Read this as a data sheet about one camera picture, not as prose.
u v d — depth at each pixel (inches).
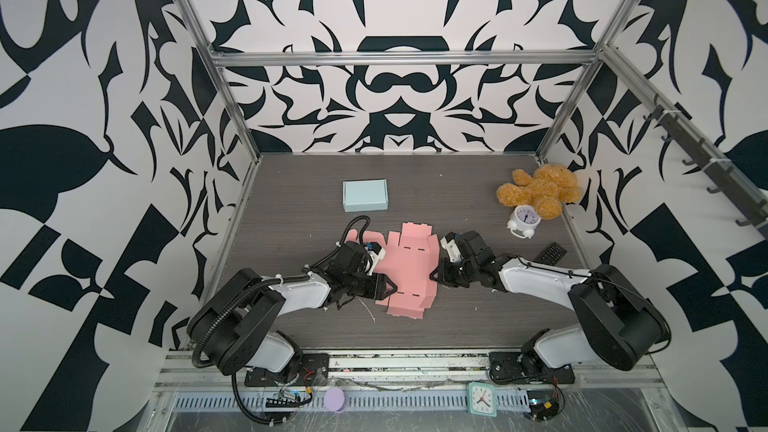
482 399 27.1
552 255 36.1
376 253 32.4
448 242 33.4
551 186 40.1
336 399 25.0
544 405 27.9
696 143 25.5
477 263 27.6
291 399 28.3
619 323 17.2
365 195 40.8
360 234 31.9
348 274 27.7
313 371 28.7
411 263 35.9
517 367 29.1
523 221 39.0
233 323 17.2
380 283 30.1
